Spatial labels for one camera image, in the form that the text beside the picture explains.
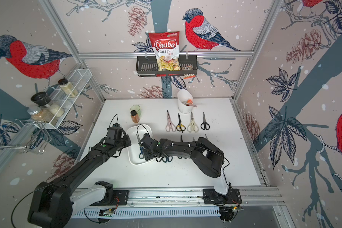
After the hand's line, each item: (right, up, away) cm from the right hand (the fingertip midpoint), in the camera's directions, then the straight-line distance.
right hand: (147, 153), depth 86 cm
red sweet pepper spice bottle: (-12, +23, +14) cm, 29 cm away
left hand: (-10, +11, 0) cm, 15 cm away
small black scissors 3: (+39, +8, +11) cm, 42 cm away
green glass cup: (-12, +29, +21) cm, 38 cm away
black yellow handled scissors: (+21, +14, +16) cm, 30 cm away
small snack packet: (+26, +50, +4) cm, 56 cm away
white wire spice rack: (-42, +36, -10) cm, 57 cm away
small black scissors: (+40, +16, +17) cm, 46 cm away
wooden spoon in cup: (+27, +32, +20) cm, 47 cm away
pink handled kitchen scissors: (+14, +16, +17) cm, 27 cm away
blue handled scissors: (-3, -1, -2) cm, 4 cm away
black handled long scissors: (+22, +6, +9) cm, 24 cm away
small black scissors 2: (+30, +7, +11) cm, 33 cm away
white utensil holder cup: (+26, +34, +24) cm, 49 cm away
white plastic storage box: (-10, +11, +6) cm, 16 cm away
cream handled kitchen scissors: (+30, +15, +17) cm, 38 cm away
